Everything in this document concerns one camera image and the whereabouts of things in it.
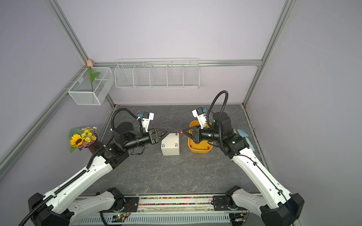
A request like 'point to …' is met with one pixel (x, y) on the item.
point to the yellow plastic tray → (202, 147)
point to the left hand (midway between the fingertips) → (170, 133)
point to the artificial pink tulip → (93, 76)
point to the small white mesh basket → (81, 91)
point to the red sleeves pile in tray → (197, 143)
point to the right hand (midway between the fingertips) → (183, 131)
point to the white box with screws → (170, 145)
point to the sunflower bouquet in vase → (85, 138)
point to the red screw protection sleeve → (181, 132)
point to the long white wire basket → (157, 73)
